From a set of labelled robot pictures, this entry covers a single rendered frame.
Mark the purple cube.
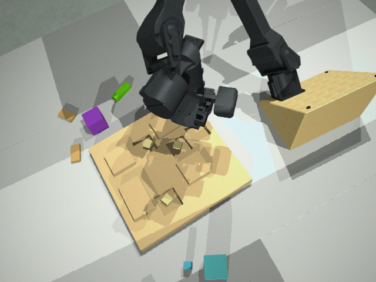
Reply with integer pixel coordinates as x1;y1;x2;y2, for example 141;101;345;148
82;107;109;135

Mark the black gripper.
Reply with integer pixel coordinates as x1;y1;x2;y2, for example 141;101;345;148
187;68;238;118

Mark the small teal block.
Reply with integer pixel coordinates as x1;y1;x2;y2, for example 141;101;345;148
183;261;193;270

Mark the large teal square block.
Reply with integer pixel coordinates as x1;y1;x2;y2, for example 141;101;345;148
204;254;228;280

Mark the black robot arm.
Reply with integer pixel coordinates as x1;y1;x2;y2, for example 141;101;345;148
136;0;305;130

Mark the green rectangular block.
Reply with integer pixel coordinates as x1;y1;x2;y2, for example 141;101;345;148
112;82;132;102

